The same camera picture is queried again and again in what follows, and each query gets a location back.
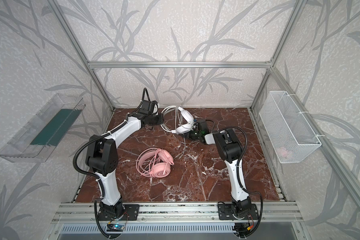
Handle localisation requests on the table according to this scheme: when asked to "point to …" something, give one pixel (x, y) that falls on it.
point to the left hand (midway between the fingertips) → (166, 114)
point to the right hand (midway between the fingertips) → (181, 130)
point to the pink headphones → (158, 169)
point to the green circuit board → (115, 227)
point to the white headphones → (183, 128)
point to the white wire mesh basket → (291, 136)
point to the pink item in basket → (284, 152)
